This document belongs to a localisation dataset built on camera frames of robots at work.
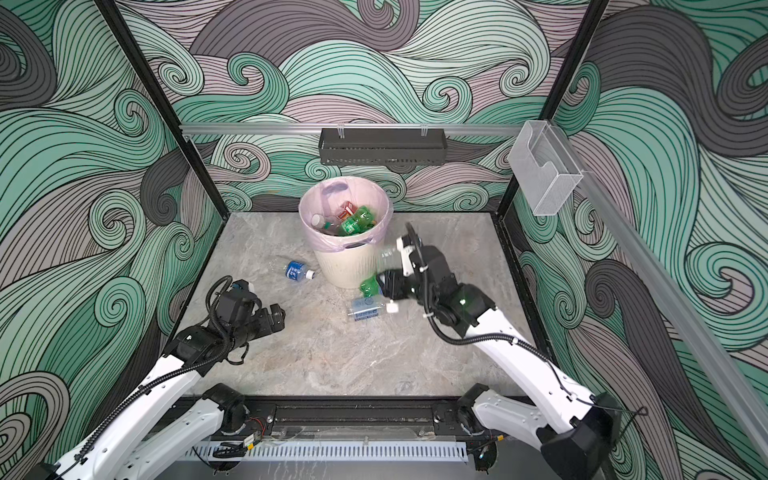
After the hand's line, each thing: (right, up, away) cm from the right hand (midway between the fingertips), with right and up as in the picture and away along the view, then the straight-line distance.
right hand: (387, 277), depth 72 cm
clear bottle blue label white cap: (-29, -1, +25) cm, 39 cm away
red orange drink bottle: (-12, +19, +22) cm, 31 cm away
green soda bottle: (-5, -6, +24) cm, 25 cm away
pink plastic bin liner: (-19, +23, +21) cm, 36 cm away
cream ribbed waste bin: (-11, +1, +15) cm, 19 cm away
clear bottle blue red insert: (-19, +14, +20) cm, 31 cm away
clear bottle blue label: (+1, +5, -3) cm, 6 cm away
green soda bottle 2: (-8, +15, +20) cm, 26 cm away
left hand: (-31, -11, +6) cm, 33 cm away
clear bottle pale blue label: (-6, -11, +16) cm, 20 cm away
